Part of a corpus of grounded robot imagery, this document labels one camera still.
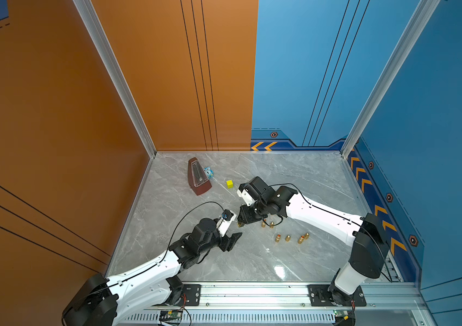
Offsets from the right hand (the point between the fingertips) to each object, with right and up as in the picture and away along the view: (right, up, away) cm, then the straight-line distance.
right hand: (240, 218), depth 79 cm
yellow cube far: (-5, +12, +23) cm, 26 cm away
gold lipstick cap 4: (+29, -10, +8) cm, 31 cm away
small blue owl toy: (-17, +18, +30) cm, 39 cm away
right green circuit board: (+36, -33, -6) cm, 49 cm away
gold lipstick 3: (+25, -10, +5) cm, 28 cm away
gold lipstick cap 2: (+11, +1, -12) cm, 16 cm away
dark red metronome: (-20, +15, +18) cm, 31 cm away
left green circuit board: (-23, -33, -7) cm, 41 cm away
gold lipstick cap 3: (+21, -11, +7) cm, 24 cm away
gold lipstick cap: (-1, -2, -1) cm, 3 cm away
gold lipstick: (+8, +1, -11) cm, 13 cm away
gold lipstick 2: (+16, -10, +6) cm, 20 cm away
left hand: (-2, -4, +2) cm, 5 cm away
